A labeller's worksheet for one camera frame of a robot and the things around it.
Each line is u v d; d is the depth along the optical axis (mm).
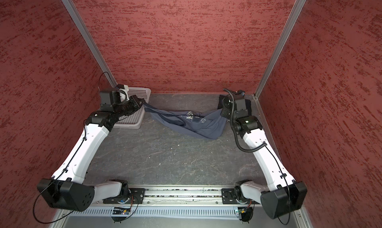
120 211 725
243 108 543
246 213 682
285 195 371
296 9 755
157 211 775
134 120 920
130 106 633
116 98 569
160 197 755
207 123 911
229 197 737
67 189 372
